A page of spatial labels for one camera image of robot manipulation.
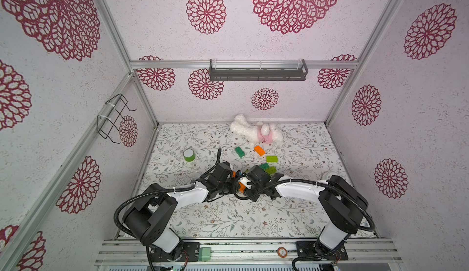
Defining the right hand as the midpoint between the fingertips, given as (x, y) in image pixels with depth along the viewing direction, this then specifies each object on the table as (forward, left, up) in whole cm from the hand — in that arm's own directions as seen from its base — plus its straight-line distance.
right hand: (244, 189), depth 90 cm
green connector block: (-28, +16, +1) cm, 32 cm away
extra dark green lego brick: (+14, -11, -1) cm, 17 cm away
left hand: (0, +2, +2) cm, 3 cm away
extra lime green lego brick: (+11, -14, -1) cm, 18 cm away
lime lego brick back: (+20, -16, -3) cm, 25 cm away
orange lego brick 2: (+1, +5, +13) cm, 14 cm away
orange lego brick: (+25, -9, -1) cm, 26 cm away
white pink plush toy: (+29, -10, +9) cm, 32 cm away
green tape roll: (+18, +30, +3) cm, 35 cm away
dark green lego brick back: (+24, +3, -1) cm, 24 cm away
